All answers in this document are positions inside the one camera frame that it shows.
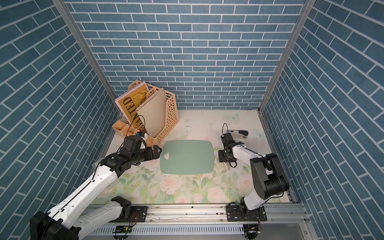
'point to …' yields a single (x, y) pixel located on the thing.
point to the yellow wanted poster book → (129, 101)
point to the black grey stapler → (238, 134)
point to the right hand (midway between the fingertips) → (224, 158)
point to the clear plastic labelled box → (95, 165)
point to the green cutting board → (187, 157)
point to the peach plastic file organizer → (122, 128)
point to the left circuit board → (123, 229)
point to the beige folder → (153, 113)
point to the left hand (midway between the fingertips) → (158, 151)
